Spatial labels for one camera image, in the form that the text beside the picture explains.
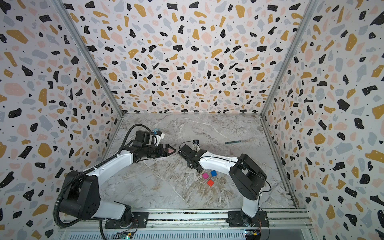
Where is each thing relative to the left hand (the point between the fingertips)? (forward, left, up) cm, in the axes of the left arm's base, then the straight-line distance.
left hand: (170, 149), depth 84 cm
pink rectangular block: (-3, -1, +4) cm, 5 cm away
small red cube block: (-14, -23, -15) cm, 30 cm away
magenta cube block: (-10, -20, -14) cm, 26 cm away
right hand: (-1, -11, -8) cm, 14 cm away
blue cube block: (-9, -25, -13) cm, 29 cm away
